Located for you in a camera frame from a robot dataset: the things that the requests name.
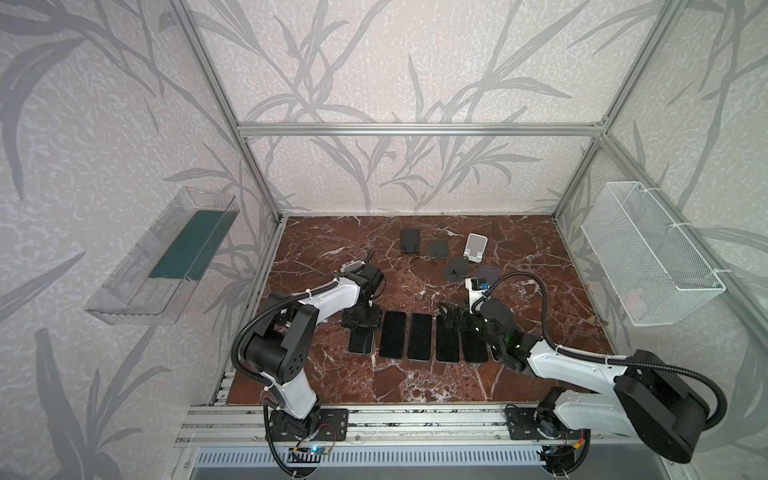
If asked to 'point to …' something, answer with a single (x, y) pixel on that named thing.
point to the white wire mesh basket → (654, 265)
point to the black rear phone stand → (410, 240)
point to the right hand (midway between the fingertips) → (451, 293)
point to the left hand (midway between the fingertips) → (371, 316)
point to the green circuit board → (318, 449)
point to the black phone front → (447, 342)
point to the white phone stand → (475, 247)
